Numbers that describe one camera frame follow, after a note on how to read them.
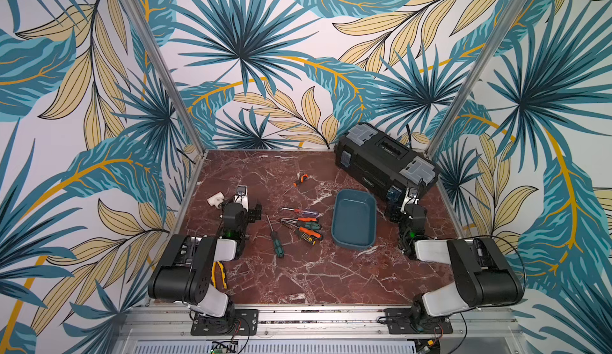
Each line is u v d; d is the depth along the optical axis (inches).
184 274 17.5
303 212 38.4
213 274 32.2
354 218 37.8
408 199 31.3
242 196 31.3
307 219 37.3
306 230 36.2
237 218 27.5
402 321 28.9
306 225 36.0
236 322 28.4
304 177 42.5
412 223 27.9
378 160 37.1
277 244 34.4
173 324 29.0
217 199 38.0
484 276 17.7
